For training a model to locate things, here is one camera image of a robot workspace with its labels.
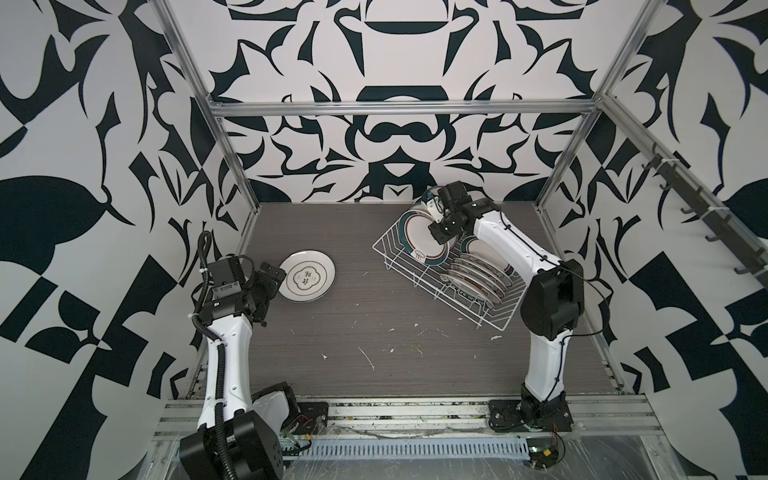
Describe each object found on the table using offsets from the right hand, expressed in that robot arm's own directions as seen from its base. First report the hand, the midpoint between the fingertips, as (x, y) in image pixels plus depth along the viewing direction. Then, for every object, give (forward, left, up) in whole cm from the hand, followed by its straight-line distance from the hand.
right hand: (437, 223), depth 93 cm
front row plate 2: (-14, -12, -2) cm, 19 cm away
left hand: (-19, +46, +1) cm, 50 cm away
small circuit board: (-56, -20, -17) cm, 62 cm away
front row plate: (-17, -10, -2) cm, 20 cm away
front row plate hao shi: (-22, -7, -1) cm, 23 cm away
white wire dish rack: (-4, +11, -15) cm, 19 cm away
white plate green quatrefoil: (-9, +41, -15) cm, 44 cm away
